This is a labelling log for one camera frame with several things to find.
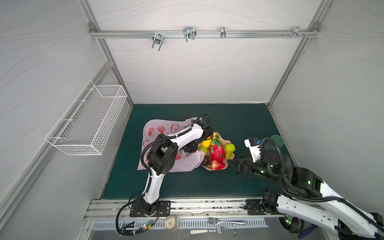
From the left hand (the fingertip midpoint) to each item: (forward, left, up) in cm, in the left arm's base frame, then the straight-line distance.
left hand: (185, 148), depth 87 cm
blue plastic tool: (-37, -60, -8) cm, 71 cm away
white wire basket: (-2, +45, +23) cm, 51 cm away
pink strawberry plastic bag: (-9, -1, +2) cm, 9 cm away
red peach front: (-10, -19, 0) cm, 21 cm away
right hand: (-12, -25, +19) cm, 33 cm away
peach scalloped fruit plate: (+6, -24, -3) cm, 26 cm away
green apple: (0, -11, -1) cm, 11 cm away
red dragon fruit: (-2, -19, 0) cm, 19 cm away
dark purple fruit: (-8, -13, 0) cm, 15 cm away
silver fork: (-35, -18, -6) cm, 40 cm away
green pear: (-1, -26, +2) cm, 26 cm away
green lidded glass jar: (+6, -57, +1) cm, 57 cm away
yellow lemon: (+4, -13, -1) cm, 13 cm away
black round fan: (-35, -55, -11) cm, 66 cm away
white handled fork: (-38, -19, -8) cm, 43 cm away
